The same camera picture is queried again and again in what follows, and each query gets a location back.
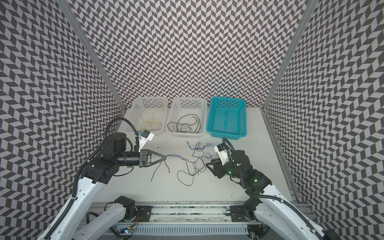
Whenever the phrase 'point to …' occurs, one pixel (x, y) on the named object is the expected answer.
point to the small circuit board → (129, 230)
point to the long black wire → (187, 115)
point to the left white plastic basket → (148, 113)
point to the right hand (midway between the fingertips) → (209, 163)
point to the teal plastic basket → (227, 118)
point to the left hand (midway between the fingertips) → (163, 160)
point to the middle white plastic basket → (187, 117)
